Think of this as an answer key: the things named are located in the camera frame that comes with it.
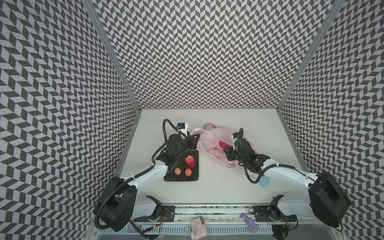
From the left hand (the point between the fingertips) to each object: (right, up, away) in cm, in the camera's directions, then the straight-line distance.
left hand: (200, 135), depth 81 cm
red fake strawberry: (-6, -16, +6) cm, 18 cm away
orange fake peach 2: (-7, -21, +3) cm, 22 cm away
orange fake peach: (-13, -21, +3) cm, 25 cm away
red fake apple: (+13, -6, +4) cm, 15 cm away
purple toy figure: (+24, -41, -13) cm, 50 cm away
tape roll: (+7, +4, +27) cm, 29 cm away
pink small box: (-1, -40, -15) cm, 43 cm away
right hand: (+15, -11, +5) cm, 20 cm away
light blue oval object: (+36, -26, +2) cm, 44 cm away
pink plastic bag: (+5, -4, +7) cm, 9 cm away
